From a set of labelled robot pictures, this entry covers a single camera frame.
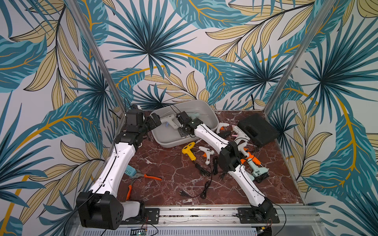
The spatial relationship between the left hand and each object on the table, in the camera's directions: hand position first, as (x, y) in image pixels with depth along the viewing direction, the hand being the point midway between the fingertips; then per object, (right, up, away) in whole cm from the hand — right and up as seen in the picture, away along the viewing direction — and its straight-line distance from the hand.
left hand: (153, 121), depth 79 cm
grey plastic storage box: (+3, -8, +22) cm, 24 cm away
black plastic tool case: (+67, -5, +24) cm, 71 cm away
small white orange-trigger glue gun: (+43, -3, +30) cm, 52 cm away
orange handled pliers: (-11, -31, +8) cm, 34 cm away
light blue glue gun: (+59, -29, +9) cm, 67 cm away
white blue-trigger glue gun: (+4, +2, +31) cm, 31 cm away
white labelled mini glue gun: (+31, -21, +16) cm, 40 cm away
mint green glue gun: (+23, +5, +34) cm, 41 cm away
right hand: (+16, -5, +23) cm, 28 cm away
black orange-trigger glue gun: (+44, -8, +24) cm, 51 cm away
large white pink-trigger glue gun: (+56, -11, +23) cm, 61 cm away
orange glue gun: (+59, -22, +15) cm, 65 cm away
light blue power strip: (-15, -29, +7) cm, 33 cm away
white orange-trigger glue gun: (+54, -17, +19) cm, 59 cm away
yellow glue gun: (+17, -18, +16) cm, 30 cm away
